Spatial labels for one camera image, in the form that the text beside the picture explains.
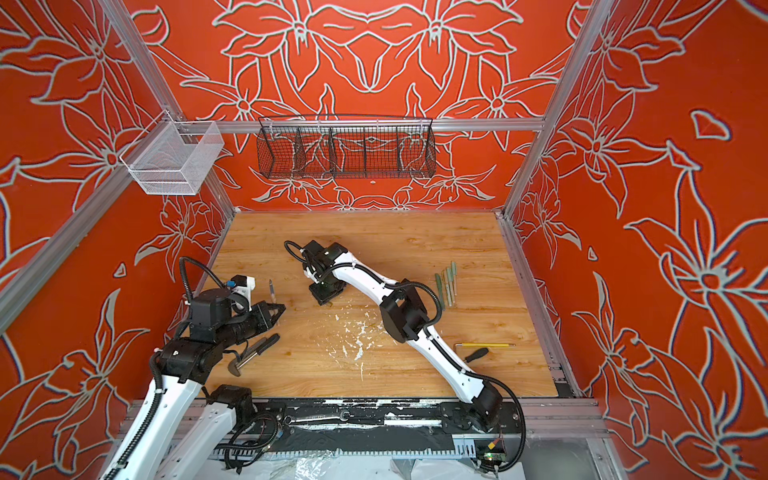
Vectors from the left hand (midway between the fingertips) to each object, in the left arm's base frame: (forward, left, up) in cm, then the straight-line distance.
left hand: (282, 306), depth 74 cm
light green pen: (+24, -49, -17) cm, 57 cm away
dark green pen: (+17, -44, -18) cm, 50 cm away
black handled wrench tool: (-6, +12, -17) cm, 21 cm away
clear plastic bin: (+42, +43, +14) cm, 62 cm away
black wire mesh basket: (+54, -10, +12) cm, 56 cm away
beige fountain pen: (+21, -46, -17) cm, 54 cm away
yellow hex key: (0, -56, -18) cm, 59 cm away
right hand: (+12, -5, -17) cm, 22 cm away
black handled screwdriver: (-3, -53, -18) cm, 56 cm away
